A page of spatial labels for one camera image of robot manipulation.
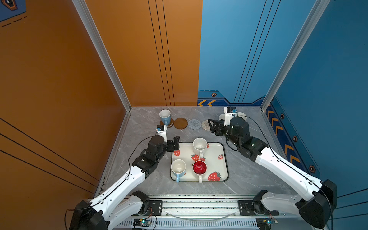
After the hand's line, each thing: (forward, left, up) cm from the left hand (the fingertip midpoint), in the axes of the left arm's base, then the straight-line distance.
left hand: (172, 135), depth 79 cm
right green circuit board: (-38, -47, -20) cm, 64 cm away
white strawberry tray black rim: (-4, -27, -19) cm, 33 cm away
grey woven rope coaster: (+23, -13, -18) cm, 32 cm away
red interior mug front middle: (-12, -16, -17) cm, 26 cm away
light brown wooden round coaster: (+24, -3, -19) cm, 30 cm away
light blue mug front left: (-12, -3, -17) cm, 21 cm away
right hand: (+3, -22, +9) cm, 24 cm away
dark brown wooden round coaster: (+22, +5, -19) cm, 30 cm away
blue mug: (+25, +8, -11) cm, 29 cm away
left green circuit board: (-38, +14, -21) cm, 46 cm away
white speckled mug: (+4, -17, -17) cm, 24 cm away
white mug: (+25, -47, -8) cm, 54 cm away
